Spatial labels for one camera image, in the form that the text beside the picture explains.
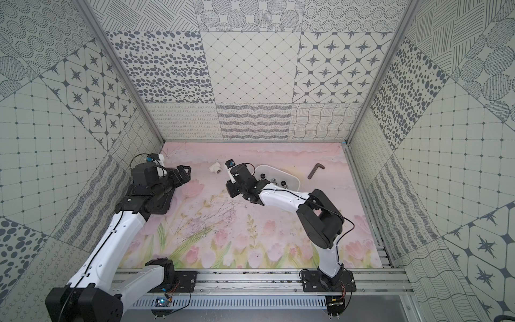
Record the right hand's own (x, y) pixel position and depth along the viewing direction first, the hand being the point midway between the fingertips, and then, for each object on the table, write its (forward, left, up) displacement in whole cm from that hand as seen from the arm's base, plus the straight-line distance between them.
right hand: (233, 182), depth 90 cm
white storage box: (+9, -21, -8) cm, 24 cm away
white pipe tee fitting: (+14, +12, -7) cm, 20 cm away
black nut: (+11, -13, -10) cm, 20 cm away
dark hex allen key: (+16, -41, -11) cm, 46 cm away
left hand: (-3, +20, +14) cm, 24 cm away
